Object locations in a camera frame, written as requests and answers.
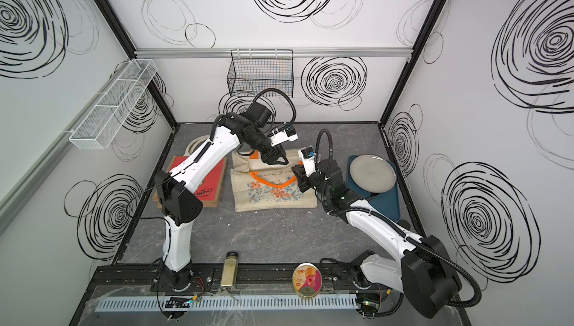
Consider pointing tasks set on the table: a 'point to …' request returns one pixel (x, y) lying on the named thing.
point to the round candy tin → (307, 280)
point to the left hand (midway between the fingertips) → (285, 157)
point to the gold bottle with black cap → (229, 274)
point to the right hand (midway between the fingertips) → (295, 168)
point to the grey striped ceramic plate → (373, 173)
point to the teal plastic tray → (386, 201)
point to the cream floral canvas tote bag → (258, 185)
